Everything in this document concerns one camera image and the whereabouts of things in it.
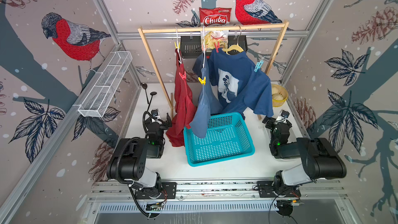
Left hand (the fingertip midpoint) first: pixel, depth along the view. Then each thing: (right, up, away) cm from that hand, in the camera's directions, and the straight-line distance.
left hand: (161, 111), depth 91 cm
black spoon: (-13, +11, +23) cm, 29 cm away
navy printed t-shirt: (+41, +14, -12) cm, 46 cm away
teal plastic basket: (+40, -16, +2) cm, 43 cm away
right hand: (+68, -1, 0) cm, 68 cm away
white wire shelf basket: (-27, +15, -13) cm, 33 cm away
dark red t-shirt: (+16, 0, -21) cm, 27 cm away
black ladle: (-21, +16, +28) cm, 39 cm away
